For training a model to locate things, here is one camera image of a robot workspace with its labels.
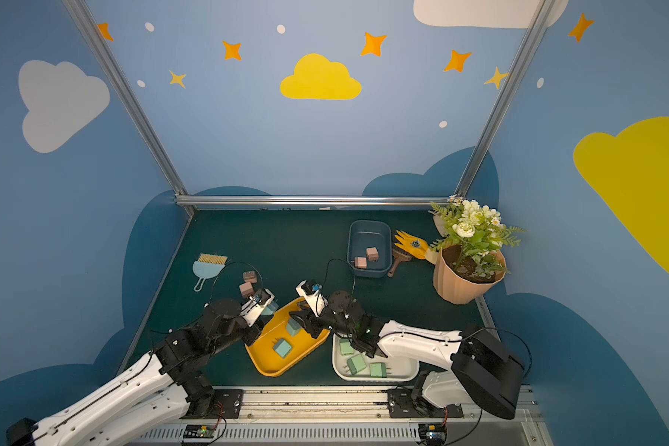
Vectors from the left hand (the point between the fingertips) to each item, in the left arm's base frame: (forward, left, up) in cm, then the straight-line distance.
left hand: (265, 306), depth 77 cm
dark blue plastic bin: (+41, -33, -16) cm, 55 cm away
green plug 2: (-13, -33, -12) cm, 38 cm away
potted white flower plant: (+18, -63, -2) cm, 66 cm away
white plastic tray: (-12, -40, -13) cm, 44 cm away
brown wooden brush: (+28, -44, -13) cm, 54 cm away
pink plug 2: (+25, -29, -14) cm, 41 cm away
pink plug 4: (+16, +11, -11) cm, 22 cm away
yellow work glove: (+32, -52, -12) cm, 62 cm away
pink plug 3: (+12, +12, -14) cm, 22 cm away
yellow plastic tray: (-11, 0, -15) cm, 18 cm away
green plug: (-7, -23, -13) cm, 27 cm away
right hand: (0, -9, +1) cm, 10 cm away
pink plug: (+28, -33, -13) cm, 46 cm away
